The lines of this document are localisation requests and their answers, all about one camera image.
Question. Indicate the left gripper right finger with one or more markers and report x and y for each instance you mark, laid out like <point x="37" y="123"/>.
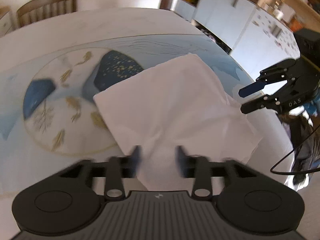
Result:
<point x="202" y="170"/>

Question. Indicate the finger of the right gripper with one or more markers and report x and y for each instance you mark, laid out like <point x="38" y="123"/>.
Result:
<point x="251" y="89"/>
<point x="253" y="105"/>

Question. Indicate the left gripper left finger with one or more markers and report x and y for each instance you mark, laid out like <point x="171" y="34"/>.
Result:
<point x="114" y="170"/>

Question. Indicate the white t-shirt navy collar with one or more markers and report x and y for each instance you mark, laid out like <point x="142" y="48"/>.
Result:
<point x="177" y="103"/>

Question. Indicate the white kitchen cabinets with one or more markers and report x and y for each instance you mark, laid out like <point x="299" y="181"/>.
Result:
<point x="252" y="34"/>

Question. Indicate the wooden chair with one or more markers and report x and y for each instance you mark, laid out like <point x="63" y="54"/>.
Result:
<point x="38" y="10"/>

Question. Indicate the white drawer cabinet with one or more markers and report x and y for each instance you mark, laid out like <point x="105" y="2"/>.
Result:
<point x="6" y="22"/>

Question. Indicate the black camera box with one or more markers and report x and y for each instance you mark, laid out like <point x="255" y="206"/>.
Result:
<point x="308" y="42"/>

